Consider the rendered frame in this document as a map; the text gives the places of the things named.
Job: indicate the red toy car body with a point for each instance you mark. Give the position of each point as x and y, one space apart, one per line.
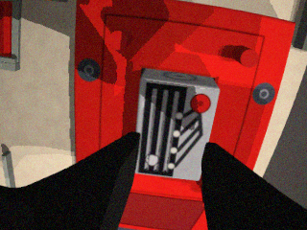
117 40

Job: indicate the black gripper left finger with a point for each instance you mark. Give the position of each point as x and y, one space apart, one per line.
90 195

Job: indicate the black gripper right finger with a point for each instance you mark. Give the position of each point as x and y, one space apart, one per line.
236 198

